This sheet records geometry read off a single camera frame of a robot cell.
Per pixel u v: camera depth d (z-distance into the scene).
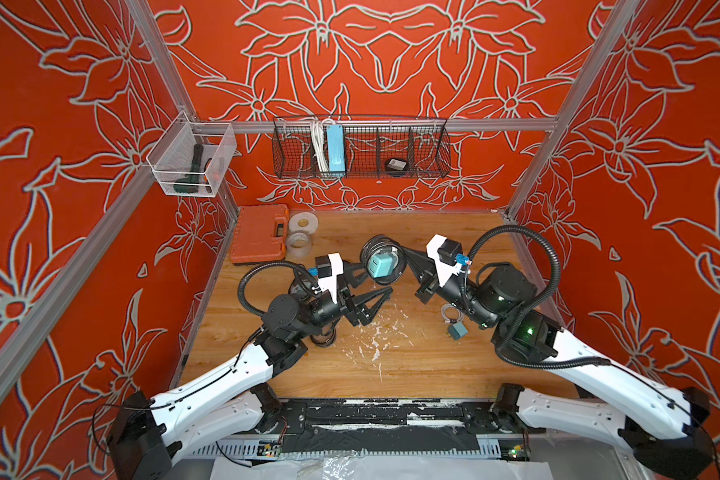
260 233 1.06
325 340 0.83
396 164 0.95
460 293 0.48
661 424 0.39
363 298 0.52
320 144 0.90
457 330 0.86
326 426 0.73
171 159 0.79
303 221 1.17
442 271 0.47
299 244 1.08
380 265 0.53
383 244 0.51
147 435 0.39
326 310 0.54
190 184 0.79
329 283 0.52
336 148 0.90
